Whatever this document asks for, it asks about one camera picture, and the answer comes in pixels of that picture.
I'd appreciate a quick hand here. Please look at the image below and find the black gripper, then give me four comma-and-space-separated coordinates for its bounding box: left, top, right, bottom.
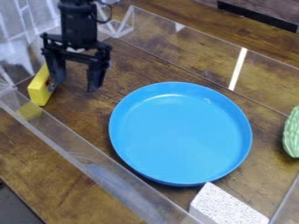
41, 0, 112, 92

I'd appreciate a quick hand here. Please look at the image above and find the yellow block with label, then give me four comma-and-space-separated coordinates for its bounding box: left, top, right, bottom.
26, 64, 56, 107

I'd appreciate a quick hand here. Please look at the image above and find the blue round tray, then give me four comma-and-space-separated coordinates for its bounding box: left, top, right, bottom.
108, 82, 252, 186

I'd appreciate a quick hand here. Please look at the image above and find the white speckled foam block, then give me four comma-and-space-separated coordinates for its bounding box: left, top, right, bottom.
189, 182, 268, 224

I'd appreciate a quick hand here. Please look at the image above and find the black bar on table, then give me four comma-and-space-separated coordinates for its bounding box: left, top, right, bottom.
217, 0, 299, 33

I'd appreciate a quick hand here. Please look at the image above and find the green textured object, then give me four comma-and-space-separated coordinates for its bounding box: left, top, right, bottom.
283, 106, 299, 158

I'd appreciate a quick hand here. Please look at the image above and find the clear acrylic enclosure wall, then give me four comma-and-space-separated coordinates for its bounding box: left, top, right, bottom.
0, 0, 299, 224

